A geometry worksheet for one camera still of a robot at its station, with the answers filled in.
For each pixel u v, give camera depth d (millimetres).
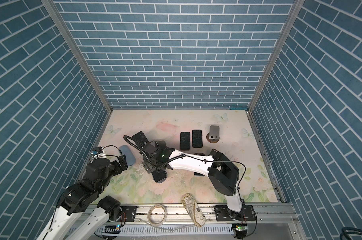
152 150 622
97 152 596
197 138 1077
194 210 722
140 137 880
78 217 470
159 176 801
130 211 741
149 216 726
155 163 587
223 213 738
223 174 461
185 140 1021
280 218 743
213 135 990
